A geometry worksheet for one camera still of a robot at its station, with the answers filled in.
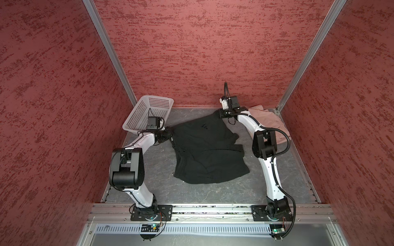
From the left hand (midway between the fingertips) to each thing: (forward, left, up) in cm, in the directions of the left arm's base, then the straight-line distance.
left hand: (173, 136), depth 95 cm
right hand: (+19, -30, 0) cm, 35 cm away
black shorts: (-7, -20, -6) cm, 22 cm away
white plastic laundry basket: (+31, +25, -4) cm, 40 cm away
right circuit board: (-48, -55, -7) cm, 73 cm away
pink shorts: (+19, -67, -3) cm, 70 cm away
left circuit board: (-47, +4, -7) cm, 48 cm away
